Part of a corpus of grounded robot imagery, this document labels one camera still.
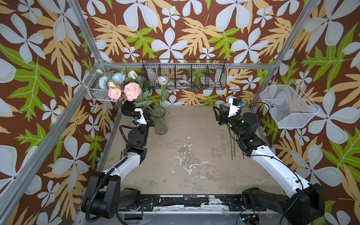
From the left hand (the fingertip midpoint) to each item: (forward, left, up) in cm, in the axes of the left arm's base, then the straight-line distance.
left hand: (146, 106), depth 74 cm
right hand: (-1, -37, +2) cm, 37 cm away
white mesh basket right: (+5, -83, -5) cm, 83 cm away
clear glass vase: (+5, -5, -24) cm, 25 cm away
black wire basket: (+35, -28, -2) cm, 45 cm away
